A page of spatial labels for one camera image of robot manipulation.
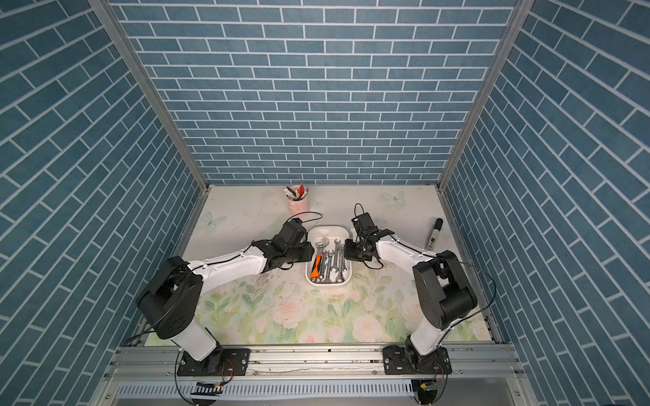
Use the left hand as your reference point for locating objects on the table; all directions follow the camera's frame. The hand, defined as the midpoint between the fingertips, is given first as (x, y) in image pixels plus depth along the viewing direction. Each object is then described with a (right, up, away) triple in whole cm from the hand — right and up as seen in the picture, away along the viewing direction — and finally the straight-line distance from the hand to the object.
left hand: (319, 252), depth 89 cm
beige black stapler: (+48, +10, +12) cm, 51 cm away
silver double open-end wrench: (+4, -3, +7) cm, 8 cm away
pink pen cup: (-10, +17, +13) cm, 23 cm away
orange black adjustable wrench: (-2, -8, +2) cm, 8 cm away
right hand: (+10, -1, +3) cm, 11 cm away
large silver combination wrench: (+8, -9, +2) cm, 12 cm away
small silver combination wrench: (+2, -2, +7) cm, 8 cm away
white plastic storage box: (+9, +6, +11) cm, 15 cm away
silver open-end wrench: (+6, +2, +10) cm, 12 cm away
